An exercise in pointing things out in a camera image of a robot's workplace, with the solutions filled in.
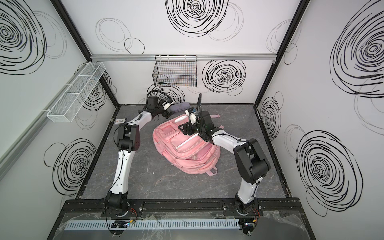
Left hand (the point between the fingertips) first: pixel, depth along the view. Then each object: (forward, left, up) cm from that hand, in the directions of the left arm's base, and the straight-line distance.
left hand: (171, 104), depth 112 cm
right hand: (-27, -11, +11) cm, 31 cm away
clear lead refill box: (-13, +37, -5) cm, 40 cm away
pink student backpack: (-43, -17, +8) cm, 47 cm away
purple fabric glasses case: (+1, -6, -3) cm, 6 cm away
